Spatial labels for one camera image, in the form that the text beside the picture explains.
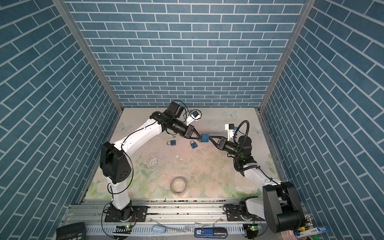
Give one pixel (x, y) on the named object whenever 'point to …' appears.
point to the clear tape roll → (178, 186)
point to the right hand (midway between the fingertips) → (208, 137)
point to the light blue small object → (158, 229)
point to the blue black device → (211, 232)
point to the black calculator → (74, 231)
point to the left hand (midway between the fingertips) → (200, 137)
